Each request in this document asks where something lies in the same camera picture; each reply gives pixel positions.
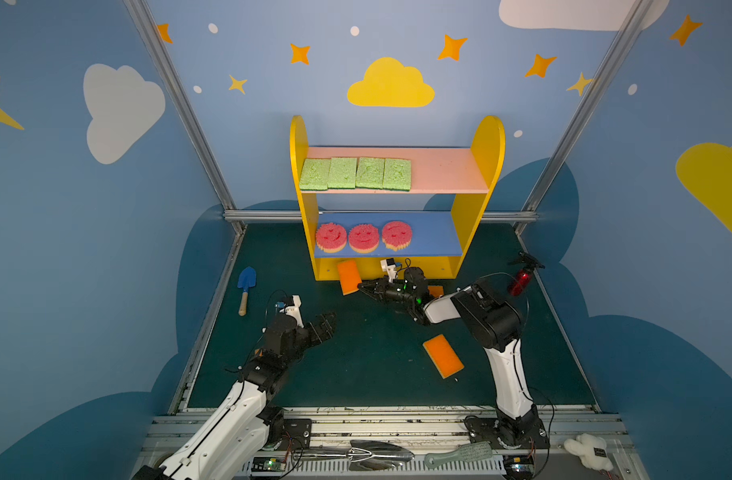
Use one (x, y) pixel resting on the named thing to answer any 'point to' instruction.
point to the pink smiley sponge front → (364, 238)
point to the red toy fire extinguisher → (529, 262)
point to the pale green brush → (467, 453)
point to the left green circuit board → (268, 464)
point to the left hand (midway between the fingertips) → (324, 317)
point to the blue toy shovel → (246, 279)
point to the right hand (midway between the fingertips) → (358, 285)
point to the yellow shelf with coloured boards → (406, 208)
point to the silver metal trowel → (360, 455)
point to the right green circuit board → (519, 466)
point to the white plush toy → (591, 449)
